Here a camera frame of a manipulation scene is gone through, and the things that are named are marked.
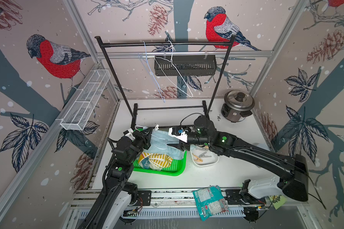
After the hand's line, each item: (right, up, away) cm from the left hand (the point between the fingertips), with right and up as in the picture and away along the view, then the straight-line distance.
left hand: (155, 124), depth 70 cm
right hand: (+8, -4, -3) cm, 10 cm away
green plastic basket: (+10, -28, +14) cm, 33 cm away
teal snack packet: (+28, -39, 0) cm, 48 cm away
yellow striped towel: (+1, -22, +11) cm, 25 cm away
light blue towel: (+1, -10, +8) cm, 13 cm away
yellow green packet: (+63, -40, +3) cm, 75 cm away
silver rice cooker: (+52, +11, +23) cm, 58 cm away
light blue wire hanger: (-10, +36, +31) cm, 49 cm away
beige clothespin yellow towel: (+24, -23, +16) cm, 37 cm away
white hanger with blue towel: (-2, -5, 0) cm, 6 cm away
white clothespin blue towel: (0, -3, +6) cm, 6 cm away
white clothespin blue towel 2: (+27, -21, +18) cm, 39 cm away
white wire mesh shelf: (-40, +3, 0) cm, 40 cm away
